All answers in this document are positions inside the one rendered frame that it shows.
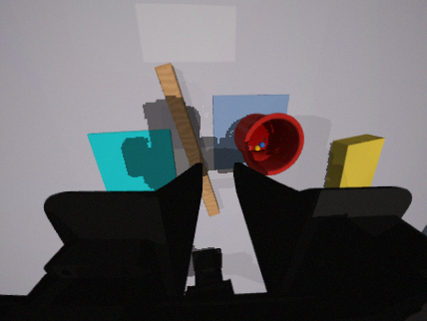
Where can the yellow block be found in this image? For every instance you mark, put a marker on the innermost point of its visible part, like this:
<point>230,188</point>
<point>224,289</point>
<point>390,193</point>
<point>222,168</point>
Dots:
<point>353,161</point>

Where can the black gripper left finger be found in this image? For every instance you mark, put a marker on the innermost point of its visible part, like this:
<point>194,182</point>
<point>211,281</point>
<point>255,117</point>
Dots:
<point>167,216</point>

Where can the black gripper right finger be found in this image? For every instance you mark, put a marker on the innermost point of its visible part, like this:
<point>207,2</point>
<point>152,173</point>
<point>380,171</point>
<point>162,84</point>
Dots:
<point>282,220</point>

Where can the tan wooden flat bar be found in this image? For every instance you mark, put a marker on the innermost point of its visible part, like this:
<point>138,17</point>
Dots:
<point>172,93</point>

